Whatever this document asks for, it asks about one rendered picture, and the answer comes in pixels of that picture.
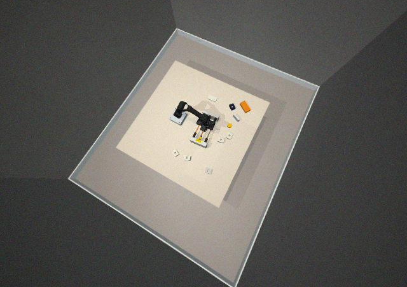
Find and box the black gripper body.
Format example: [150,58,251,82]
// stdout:
[197,119,213,130]

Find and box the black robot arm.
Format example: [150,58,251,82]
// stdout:
[173,101,215,132]

